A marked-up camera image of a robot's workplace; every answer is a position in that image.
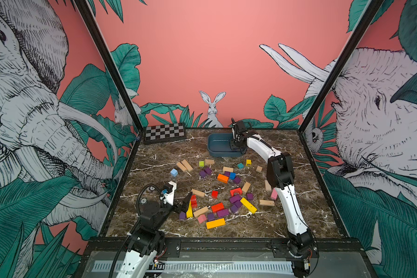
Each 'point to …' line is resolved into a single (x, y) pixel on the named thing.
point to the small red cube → (214, 194)
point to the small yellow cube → (248, 161)
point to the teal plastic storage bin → (218, 145)
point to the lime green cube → (201, 163)
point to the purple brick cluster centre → (236, 202)
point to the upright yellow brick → (189, 212)
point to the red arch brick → (237, 190)
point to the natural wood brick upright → (246, 187)
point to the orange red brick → (217, 207)
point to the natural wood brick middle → (197, 192)
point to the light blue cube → (174, 172)
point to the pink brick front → (201, 218)
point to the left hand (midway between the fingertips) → (184, 187)
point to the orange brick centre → (222, 178)
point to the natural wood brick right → (267, 202)
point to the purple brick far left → (182, 215)
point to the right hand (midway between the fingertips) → (231, 141)
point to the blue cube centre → (232, 175)
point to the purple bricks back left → (207, 170)
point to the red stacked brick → (194, 203)
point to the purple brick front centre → (222, 213)
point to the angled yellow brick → (248, 205)
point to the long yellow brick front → (216, 223)
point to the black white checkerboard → (157, 134)
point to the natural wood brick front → (204, 209)
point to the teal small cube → (240, 165)
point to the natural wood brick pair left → (184, 165)
